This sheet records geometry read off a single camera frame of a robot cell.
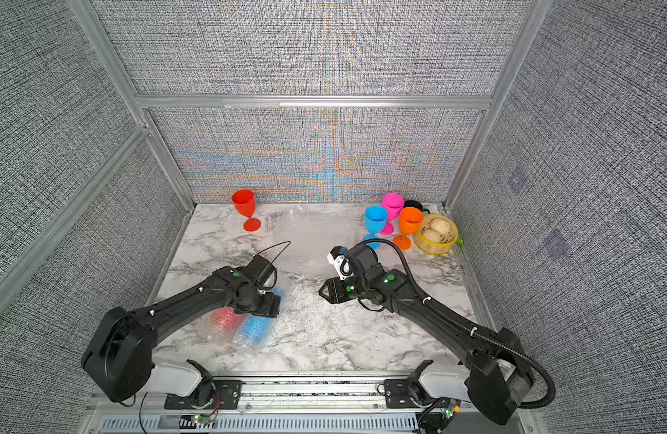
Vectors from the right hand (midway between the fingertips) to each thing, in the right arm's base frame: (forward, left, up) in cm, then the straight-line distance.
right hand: (325, 284), depth 77 cm
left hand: (-3, +17, -11) cm, 20 cm away
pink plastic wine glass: (+36, -25, -4) cm, 44 cm away
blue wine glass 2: (-10, +20, -9) cm, 24 cm away
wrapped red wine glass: (-7, +30, -9) cm, 32 cm away
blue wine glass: (+26, -18, -2) cm, 32 cm away
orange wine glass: (+26, -29, -3) cm, 39 cm away
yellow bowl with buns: (+27, -42, -13) cm, 52 cm away
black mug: (+33, -33, -2) cm, 47 cm away
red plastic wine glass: (+34, +30, -2) cm, 46 cm away
